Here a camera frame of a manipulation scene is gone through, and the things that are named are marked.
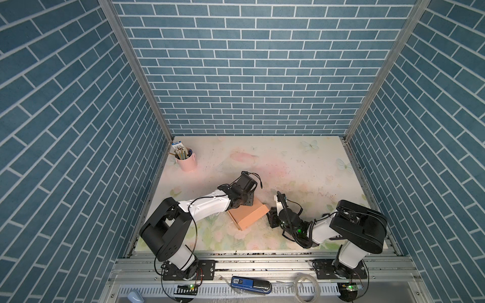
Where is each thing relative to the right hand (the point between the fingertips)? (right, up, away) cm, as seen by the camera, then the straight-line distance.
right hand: (268, 211), depth 89 cm
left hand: (-7, +6, 0) cm, 9 cm away
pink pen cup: (-42, +22, +10) cm, 48 cm away
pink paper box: (-12, +1, -7) cm, 14 cm away
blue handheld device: (-8, -20, -23) cm, 31 cm away
